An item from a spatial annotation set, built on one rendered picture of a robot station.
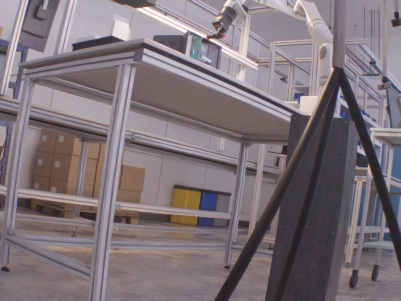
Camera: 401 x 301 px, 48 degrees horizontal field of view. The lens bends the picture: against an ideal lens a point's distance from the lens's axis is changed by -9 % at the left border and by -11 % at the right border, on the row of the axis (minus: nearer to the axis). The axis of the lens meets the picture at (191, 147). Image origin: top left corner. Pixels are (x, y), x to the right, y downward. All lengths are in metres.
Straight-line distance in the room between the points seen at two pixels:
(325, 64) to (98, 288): 1.22
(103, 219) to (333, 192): 0.82
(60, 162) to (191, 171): 3.40
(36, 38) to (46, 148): 2.40
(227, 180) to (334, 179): 7.61
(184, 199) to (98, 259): 6.29
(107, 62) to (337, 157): 0.92
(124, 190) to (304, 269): 4.45
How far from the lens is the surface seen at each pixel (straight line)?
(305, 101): 2.85
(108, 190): 1.68
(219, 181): 9.16
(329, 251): 1.80
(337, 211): 1.79
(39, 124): 3.97
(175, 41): 2.25
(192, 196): 8.01
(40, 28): 3.85
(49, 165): 5.88
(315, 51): 4.96
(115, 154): 1.69
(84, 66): 1.93
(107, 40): 2.14
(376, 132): 3.29
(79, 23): 6.92
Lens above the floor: 0.50
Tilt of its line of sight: 5 degrees up
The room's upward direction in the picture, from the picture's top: 8 degrees clockwise
